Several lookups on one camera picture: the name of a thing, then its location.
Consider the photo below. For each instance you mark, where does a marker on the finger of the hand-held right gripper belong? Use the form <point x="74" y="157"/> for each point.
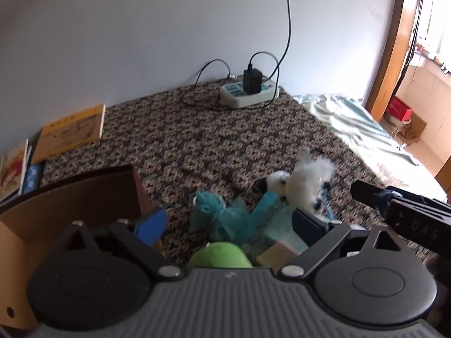
<point x="373" y="195"/>

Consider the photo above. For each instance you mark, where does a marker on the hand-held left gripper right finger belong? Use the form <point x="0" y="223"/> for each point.
<point x="306" y="226"/>

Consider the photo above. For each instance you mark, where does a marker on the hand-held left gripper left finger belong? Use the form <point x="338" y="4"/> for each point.
<point x="152" y="226"/>

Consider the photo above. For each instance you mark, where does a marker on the pale blue cloth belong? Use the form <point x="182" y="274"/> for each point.
<point x="278" y="229"/>

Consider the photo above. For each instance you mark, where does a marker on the beige sponge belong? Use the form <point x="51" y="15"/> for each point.
<point x="276" y="255"/>

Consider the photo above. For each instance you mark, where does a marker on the white fluffy plush toy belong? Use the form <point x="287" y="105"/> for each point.
<point x="306" y="183"/>

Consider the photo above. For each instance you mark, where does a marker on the teal plush toy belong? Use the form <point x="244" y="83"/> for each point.
<point x="225" y="218"/>

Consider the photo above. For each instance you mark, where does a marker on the bright green plush toy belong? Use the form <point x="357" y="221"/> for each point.
<point x="220" y="257"/>

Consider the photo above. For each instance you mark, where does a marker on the brown cardboard box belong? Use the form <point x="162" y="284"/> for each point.
<point x="21" y="253"/>

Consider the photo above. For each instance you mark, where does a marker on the pale striped sheet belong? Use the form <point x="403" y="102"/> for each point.
<point x="356" y="126"/>

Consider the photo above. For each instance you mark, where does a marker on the red box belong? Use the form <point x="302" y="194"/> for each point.
<point x="400" y="109"/>

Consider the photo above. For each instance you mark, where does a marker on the floral bedspread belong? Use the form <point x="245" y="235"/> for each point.
<point x="197" y="141"/>

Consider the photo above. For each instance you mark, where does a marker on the yellow cover book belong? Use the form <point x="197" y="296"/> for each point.
<point x="68" y="132"/>

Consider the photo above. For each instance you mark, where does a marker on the blue checkered cloth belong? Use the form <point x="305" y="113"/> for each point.
<point x="33" y="177"/>

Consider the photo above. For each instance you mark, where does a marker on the white power strip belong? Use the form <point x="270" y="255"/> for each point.
<point x="246" y="99"/>

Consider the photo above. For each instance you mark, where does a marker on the illustrated white cover book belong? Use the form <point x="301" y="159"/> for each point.
<point x="12" y="172"/>

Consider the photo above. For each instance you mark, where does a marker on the black charger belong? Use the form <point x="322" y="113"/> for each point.
<point x="252" y="81"/>

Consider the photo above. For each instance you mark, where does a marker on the wooden door frame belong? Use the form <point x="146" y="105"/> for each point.
<point x="394" y="49"/>

